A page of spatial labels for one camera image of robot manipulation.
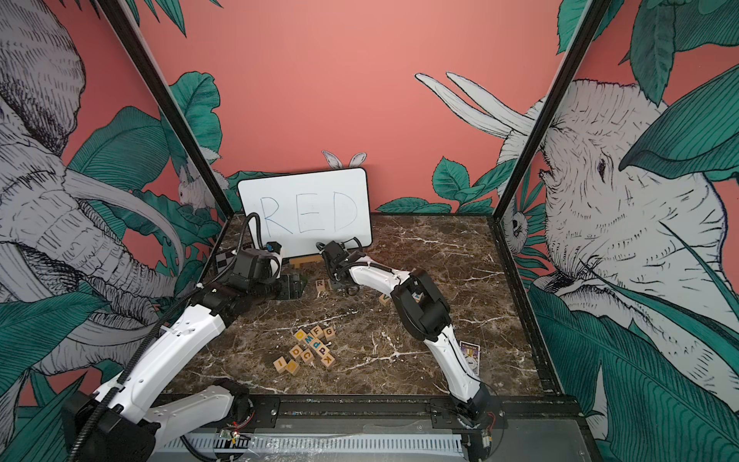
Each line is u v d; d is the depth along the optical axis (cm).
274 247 70
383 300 93
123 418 39
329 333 86
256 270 59
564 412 76
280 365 80
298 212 93
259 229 67
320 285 96
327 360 80
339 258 78
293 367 80
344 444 70
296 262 95
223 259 104
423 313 56
